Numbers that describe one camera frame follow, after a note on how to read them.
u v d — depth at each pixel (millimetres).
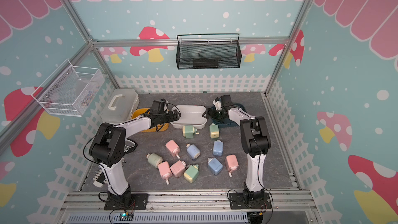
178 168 776
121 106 993
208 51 936
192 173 760
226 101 832
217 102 943
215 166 789
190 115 1071
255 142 546
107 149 517
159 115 801
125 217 729
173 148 853
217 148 851
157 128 834
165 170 778
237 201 739
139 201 743
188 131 917
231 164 796
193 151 826
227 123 850
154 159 795
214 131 918
